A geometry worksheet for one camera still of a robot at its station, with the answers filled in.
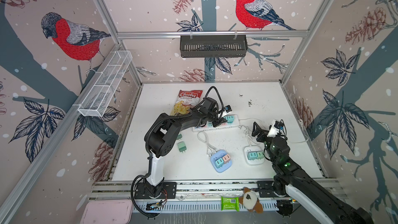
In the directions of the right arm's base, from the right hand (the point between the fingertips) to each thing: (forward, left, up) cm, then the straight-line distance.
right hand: (261, 125), depth 81 cm
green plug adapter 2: (-8, +44, -11) cm, 46 cm away
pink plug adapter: (-16, +19, -6) cm, 25 cm away
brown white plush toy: (-33, +8, -10) cm, 35 cm away
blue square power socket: (-12, +23, -11) cm, 29 cm away
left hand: (+8, +19, -5) cm, 21 cm away
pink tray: (-40, +73, -11) cm, 83 cm away
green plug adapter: (-13, +1, -7) cm, 15 cm away
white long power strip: (+5, +28, -9) cm, 30 cm away
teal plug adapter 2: (+8, +15, -6) cm, 18 cm away
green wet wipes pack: (-34, +19, -13) cm, 41 cm away
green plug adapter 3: (-2, +46, -10) cm, 47 cm away
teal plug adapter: (-14, +5, -7) cm, 16 cm away
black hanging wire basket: (+51, +26, +17) cm, 60 cm away
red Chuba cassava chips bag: (+22, +45, -6) cm, 50 cm away
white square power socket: (-8, +5, -11) cm, 14 cm away
